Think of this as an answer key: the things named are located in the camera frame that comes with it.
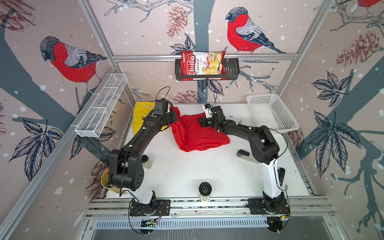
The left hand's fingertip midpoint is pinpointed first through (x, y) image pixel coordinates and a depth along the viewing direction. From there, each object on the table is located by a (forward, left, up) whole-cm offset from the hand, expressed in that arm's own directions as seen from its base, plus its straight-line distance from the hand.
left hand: (174, 115), depth 88 cm
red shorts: (-5, -10, -15) cm, 19 cm away
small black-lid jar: (-25, +15, -13) cm, 31 cm away
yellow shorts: (+21, +30, -17) cm, 40 cm away
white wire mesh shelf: (-1, +39, +10) cm, 40 cm away
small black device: (-30, -60, -17) cm, 69 cm away
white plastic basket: (+21, -72, -20) cm, 77 cm away
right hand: (+3, -12, -12) cm, 17 cm away
